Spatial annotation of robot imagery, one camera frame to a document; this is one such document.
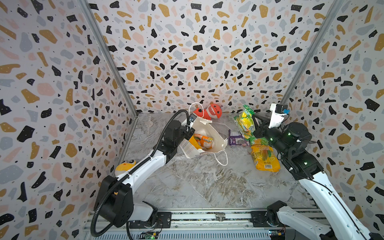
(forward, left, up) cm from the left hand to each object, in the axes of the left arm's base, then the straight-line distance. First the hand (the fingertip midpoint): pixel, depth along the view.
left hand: (189, 117), depth 79 cm
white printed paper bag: (-1, -8, -7) cm, 11 cm away
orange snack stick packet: (-2, -8, -19) cm, 21 cm away
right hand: (-12, -26, +15) cm, 33 cm away
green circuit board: (-48, +20, -29) cm, 60 cm away
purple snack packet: (+5, -31, -27) cm, 41 cm away
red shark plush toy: (+27, -16, -22) cm, 39 cm away
